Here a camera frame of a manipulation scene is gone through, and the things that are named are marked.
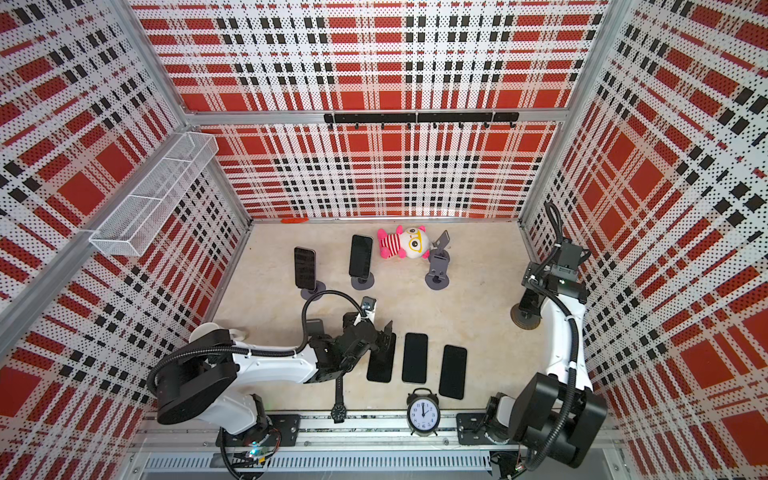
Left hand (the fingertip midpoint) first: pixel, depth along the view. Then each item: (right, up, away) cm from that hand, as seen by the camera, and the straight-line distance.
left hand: (377, 322), depth 85 cm
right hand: (+47, +14, -6) cm, 49 cm away
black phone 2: (-7, +18, +11) cm, 22 cm away
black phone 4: (+22, -15, +1) cm, 27 cm away
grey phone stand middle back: (-6, +10, +16) cm, 20 cm away
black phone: (-23, +16, +6) cm, 29 cm away
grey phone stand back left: (-21, +8, +16) cm, 28 cm away
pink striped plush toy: (+10, +24, +19) cm, 32 cm away
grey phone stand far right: (+46, -1, +7) cm, 46 cm away
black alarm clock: (+12, -20, -11) cm, 26 cm away
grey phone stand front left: (-17, 0, -4) cm, 18 cm away
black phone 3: (+11, -11, +1) cm, 15 cm away
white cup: (-49, -1, -1) cm, 49 cm away
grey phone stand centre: (+19, +12, +13) cm, 26 cm away
